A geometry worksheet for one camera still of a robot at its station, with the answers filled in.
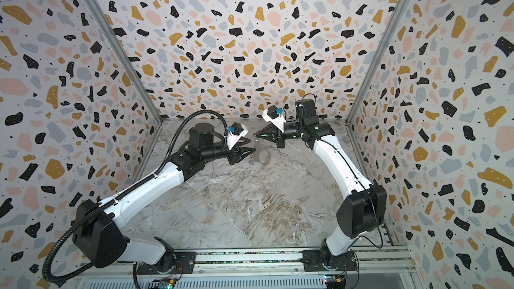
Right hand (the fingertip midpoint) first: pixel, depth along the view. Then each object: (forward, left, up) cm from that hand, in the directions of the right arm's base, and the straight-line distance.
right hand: (257, 131), depth 70 cm
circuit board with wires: (-42, +31, -33) cm, 62 cm away
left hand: (-1, +2, -3) cm, 4 cm away
